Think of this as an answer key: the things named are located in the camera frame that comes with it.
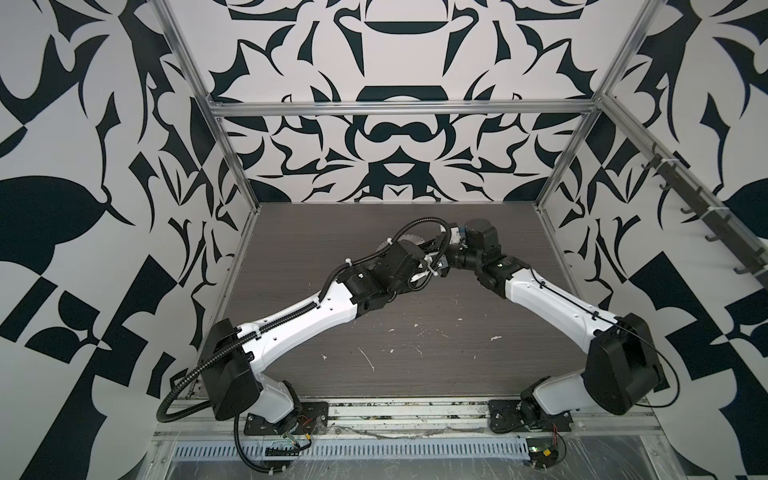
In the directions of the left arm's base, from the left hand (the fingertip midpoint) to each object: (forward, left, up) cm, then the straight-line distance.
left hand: (406, 250), depth 75 cm
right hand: (0, -1, +1) cm, 1 cm away
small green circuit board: (-40, -30, -26) cm, 57 cm away
